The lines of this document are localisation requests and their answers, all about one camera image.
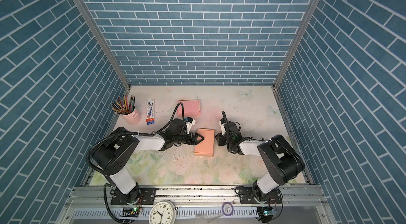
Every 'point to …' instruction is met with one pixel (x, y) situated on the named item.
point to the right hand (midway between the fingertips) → (216, 135)
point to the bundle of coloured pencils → (124, 106)
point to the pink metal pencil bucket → (134, 118)
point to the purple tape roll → (232, 207)
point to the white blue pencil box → (150, 111)
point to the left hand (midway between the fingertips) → (200, 138)
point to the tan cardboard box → (206, 147)
